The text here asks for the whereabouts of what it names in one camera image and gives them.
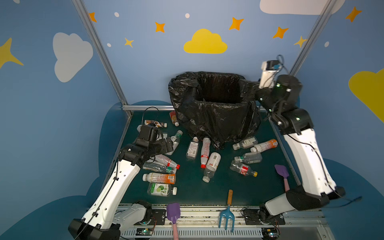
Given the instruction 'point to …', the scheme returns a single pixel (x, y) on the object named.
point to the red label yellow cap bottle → (242, 169)
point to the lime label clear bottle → (161, 189)
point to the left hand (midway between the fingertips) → (166, 144)
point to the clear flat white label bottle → (193, 148)
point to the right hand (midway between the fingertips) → (247, 79)
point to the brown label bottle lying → (155, 123)
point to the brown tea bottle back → (174, 119)
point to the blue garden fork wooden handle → (227, 213)
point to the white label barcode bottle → (213, 162)
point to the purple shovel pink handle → (173, 213)
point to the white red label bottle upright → (205, 152)
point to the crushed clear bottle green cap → (157, 167)
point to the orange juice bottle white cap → (165, 178)
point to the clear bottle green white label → (245, 143)
